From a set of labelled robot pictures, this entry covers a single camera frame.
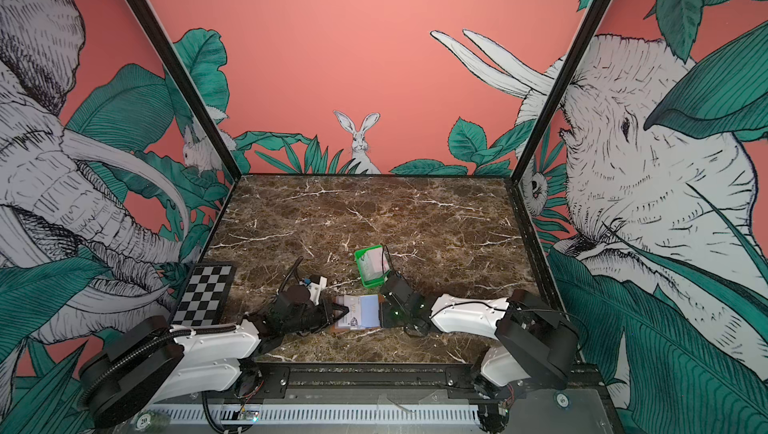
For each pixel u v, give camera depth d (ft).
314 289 2.62
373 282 2.91
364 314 2.79
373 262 3.04
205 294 2.81
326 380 2.46
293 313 2.22
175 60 2.84
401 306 2.15
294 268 3.19
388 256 3.21
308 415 2.30
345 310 2.74
